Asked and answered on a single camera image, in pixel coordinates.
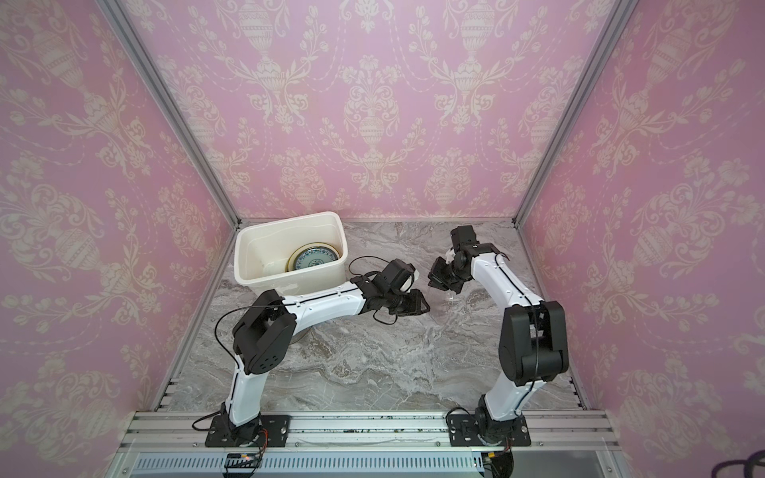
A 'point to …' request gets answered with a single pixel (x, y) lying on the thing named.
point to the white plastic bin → (262, 248)
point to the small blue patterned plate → (314, 256)
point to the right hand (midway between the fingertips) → (430, 280)
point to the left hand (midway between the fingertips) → (429, 312)
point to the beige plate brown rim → (294, 255)
